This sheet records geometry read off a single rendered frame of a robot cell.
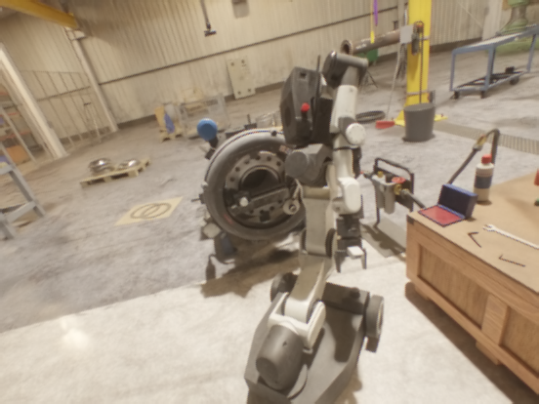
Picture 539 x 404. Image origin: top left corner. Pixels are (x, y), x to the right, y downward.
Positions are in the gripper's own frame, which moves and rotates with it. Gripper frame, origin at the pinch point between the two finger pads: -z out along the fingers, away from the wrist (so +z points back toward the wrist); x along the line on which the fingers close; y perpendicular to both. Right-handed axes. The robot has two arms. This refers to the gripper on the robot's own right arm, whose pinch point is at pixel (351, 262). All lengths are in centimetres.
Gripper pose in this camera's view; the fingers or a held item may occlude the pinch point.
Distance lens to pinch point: 113.1
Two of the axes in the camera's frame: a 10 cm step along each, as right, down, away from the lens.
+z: -0.8, -10.0, 0.2
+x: 9.8, -0.7, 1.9
